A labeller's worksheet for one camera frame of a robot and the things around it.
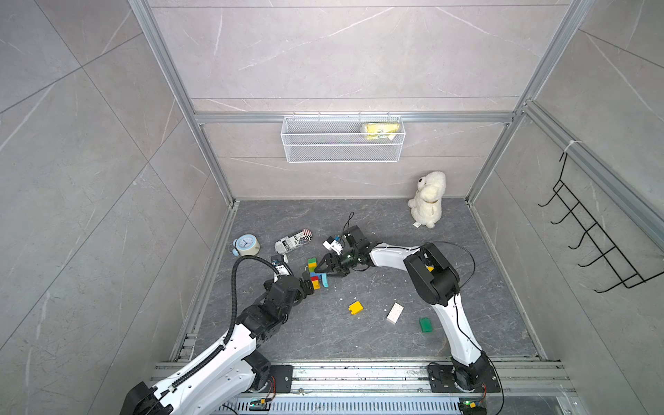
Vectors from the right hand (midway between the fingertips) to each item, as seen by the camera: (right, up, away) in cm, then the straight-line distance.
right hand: (322, 273), depth 93 cm
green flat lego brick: (+35, -15, -9) cm, 39 cm away
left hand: (-7, +3, -12) cm, 14 cm away
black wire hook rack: (+73, +12, -30) cm, 80 cm away
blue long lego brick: (-1, 0, -2) cm, 2 cm away
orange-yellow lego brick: (-4, +2, +2) cm, 5 cm away
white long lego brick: (+25, -12, -7) cm, 29 cm away
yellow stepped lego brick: (+12, -10, -6) cm, 17 cm away
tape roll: (-31, +10, +7) cm, 33 cm away
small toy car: (-8, +12, +11) cm, 18 cm away
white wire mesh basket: (+8, +52, +8) cm, 53 cm away
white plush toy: (+43, +26, +12) cm, 52 cm away
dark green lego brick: (-4, +4, +4) cm, 7 cm away
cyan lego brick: (+1, -2, -3) cm, 3 cm away
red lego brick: (-2, -1, -2) cm, 4 cm away
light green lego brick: (-2, -3, -3) cm, 5 cm away
